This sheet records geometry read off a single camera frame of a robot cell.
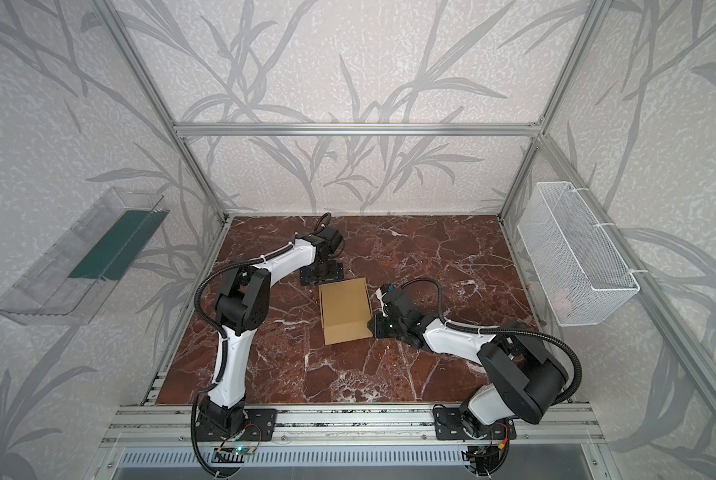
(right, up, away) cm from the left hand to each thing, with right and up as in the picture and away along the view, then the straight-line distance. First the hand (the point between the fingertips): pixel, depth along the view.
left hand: (333, 272), depth 101 cm
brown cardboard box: (+5, -10, -11) cm, 16 cm away
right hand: (+13, -11, -13) cm, 21 cm away
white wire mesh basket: (+57, +5, -39) cm, 70 cm away
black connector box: (+41, -42, -31) cm, 66 cm away
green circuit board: (-17, -39, -31) cm, 53 cm away
